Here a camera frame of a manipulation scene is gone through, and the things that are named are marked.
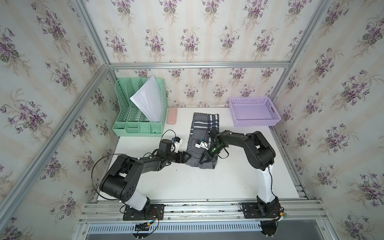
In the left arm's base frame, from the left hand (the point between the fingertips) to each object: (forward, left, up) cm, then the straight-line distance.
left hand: (187, 156), depth 90 cm
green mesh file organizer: (+28, +42, 0) cm, 50 cm away
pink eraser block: (+37, +13, -3) cm, 40 cm away
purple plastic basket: (+39, -52, 0) cm, 65 cm away
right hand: (-2, -9, -3) cm, 10 cm away
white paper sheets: (+31, +25, +19) cm, 44 cm away
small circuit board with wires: (-34, +21, -4) cm, 40 cm away
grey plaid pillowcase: (+28, -11, -3) cm, 30 cm away
